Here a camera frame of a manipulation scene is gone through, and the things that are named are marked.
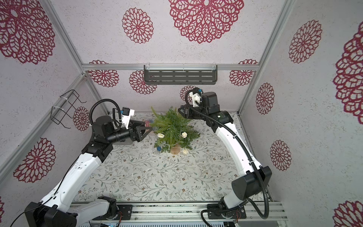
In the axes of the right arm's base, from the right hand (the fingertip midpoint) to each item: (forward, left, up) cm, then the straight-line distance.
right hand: (180, 108), depth 71 cm
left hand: (-9, +16, -4) cm, 19 cm away
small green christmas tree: (-8, +4, -9) cm, 13 cm away
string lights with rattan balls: (-9, -2, -10) cm, 14 cm away
